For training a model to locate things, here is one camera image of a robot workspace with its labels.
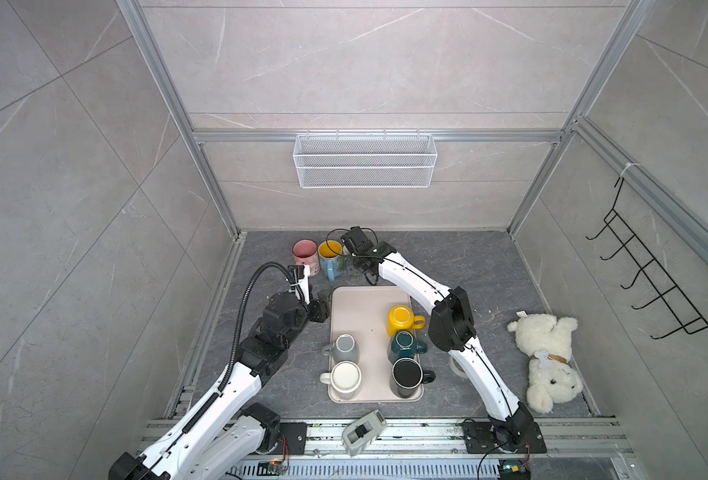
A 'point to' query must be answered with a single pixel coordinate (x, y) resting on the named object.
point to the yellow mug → (401, 318)
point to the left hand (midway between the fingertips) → (321, 280)
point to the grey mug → (343, 348)
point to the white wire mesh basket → (365, 161)
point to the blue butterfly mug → (329, 252)
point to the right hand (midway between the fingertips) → (354, 260)
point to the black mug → (408, 376)
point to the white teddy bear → (549, 345)
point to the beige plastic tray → (372, 346)
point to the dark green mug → (403, 344)
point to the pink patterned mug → (305, 253)
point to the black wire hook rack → (689, 317)
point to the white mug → (344, 378)
